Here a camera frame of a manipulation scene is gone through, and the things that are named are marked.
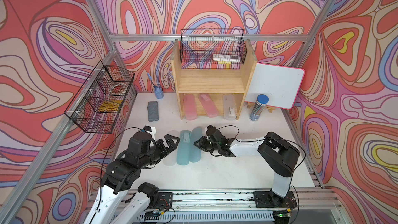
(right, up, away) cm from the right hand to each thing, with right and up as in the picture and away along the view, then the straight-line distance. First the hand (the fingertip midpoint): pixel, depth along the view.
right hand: (195, 148), depth 89 cm
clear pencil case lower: (+22, +24, +13) cm, 35 cm away
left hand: (-8, +8, -23) cm, 26 cm away
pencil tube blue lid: (+38, +25, +2) cm, 46 cm away
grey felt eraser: (-30, +21, +16) cm, 40 cm away
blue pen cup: (-28, +36, +23) cm, 51 cm away
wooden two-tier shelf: (+9, +37, -2) cm, 38 cm away
